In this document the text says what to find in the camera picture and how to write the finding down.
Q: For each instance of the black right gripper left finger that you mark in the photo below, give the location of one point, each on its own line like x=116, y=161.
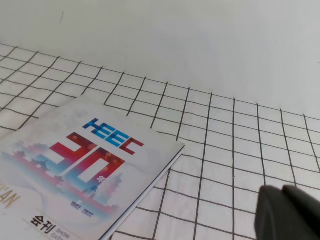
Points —
x=276, y=217

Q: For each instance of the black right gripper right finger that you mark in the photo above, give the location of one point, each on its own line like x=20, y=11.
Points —
x=307, y=206

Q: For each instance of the white softcover catalogue book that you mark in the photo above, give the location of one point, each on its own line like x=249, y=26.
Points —
x=77, y=172

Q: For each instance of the white black-grid tablecloth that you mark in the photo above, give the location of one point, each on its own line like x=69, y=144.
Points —
x=231, y=148

